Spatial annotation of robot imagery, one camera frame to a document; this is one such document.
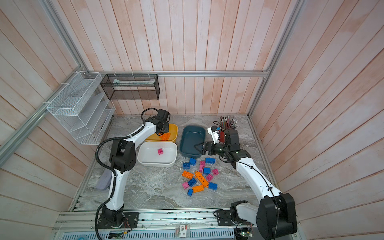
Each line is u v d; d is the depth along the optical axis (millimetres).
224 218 738
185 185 836
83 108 740
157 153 979
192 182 858
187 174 881
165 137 1042
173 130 1078
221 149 672
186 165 911
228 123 981
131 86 1030
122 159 601
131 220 732
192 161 928
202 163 928
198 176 876
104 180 841
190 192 814
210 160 931
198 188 825
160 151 979
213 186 836
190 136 1066
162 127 815
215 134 729
